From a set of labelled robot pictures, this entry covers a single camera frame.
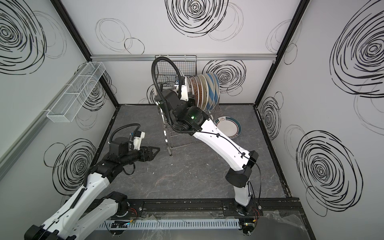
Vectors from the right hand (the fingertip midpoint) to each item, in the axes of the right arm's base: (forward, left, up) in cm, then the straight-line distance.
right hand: (186, 93), depth 65 cm
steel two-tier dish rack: (+2, +11, -39) cm, 40 cm away
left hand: (-13, +17, -26) cm, 34 cm away
